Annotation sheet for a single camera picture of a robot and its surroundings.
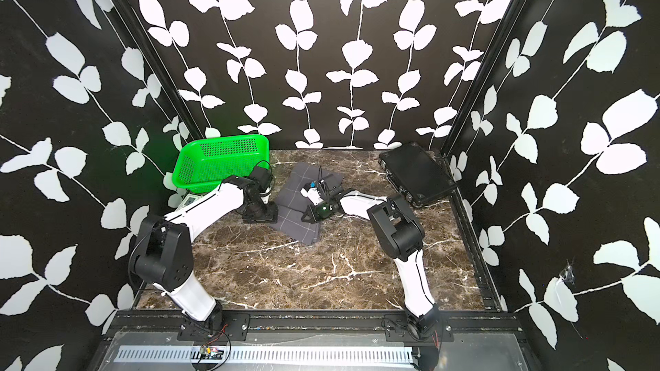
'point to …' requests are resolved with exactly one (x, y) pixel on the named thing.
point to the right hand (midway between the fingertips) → (302, 215)
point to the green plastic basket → (203, 163)
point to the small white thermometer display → (188, 200)
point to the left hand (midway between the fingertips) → (270, 215)
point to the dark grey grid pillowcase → (292, 205)
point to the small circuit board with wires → (209, 353)
